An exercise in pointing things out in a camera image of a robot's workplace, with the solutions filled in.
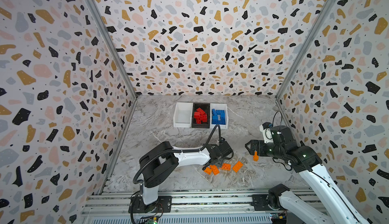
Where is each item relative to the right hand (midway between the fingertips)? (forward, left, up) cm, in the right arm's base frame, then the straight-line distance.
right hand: (253, 143), depth 72 cm
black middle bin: (+40, +23, -20) cm, 50 cm away
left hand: (+1, +14, -18) cm, 23 cm away
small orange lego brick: (-7, +21, -19) cm, 29 cm away
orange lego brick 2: (-6, +17, -21) cm, 28 cm away
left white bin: (+32, +40, -22) cm, 56 cm away
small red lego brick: (+29, +29, -17) cm, 45 cm away
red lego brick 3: (+28, +24, -18) cm, 41 cm away
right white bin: (+38, +11, -17) cm, 43 cm away
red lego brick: (+33, +26, -18) cm, 45 cm away
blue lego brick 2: (+32, +17, -20) cm, 42 cm away
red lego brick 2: (+27, +28, -20) cm, 44 cm away
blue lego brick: (+29, +14, -21) cm, 38 cm away
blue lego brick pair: (+34, +11, -20) cm, 41 cm away
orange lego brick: (-4, +4, -21) cm, 22 cm away
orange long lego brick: (-4, +11, -22) cm, 24 cm away
